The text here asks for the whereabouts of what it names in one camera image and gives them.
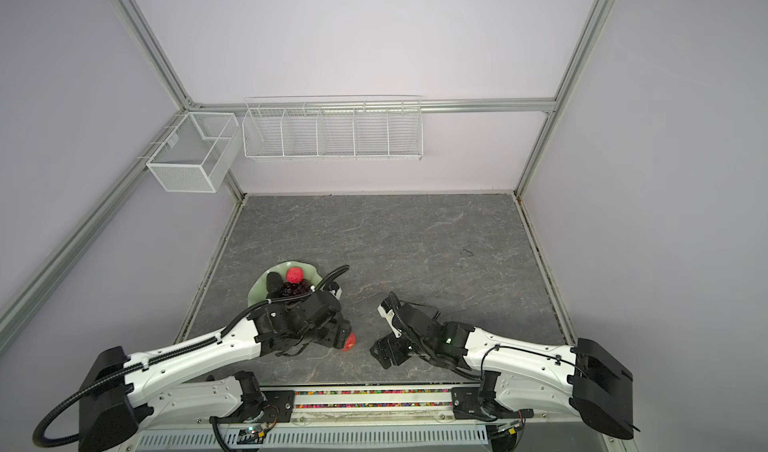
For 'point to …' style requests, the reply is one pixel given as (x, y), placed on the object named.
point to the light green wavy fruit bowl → (258, 290)
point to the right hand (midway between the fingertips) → (383, 346)
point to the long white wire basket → (337, 131)
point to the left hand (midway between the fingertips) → (335, 330)
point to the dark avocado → (274, 283)
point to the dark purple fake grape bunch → (295, 288)
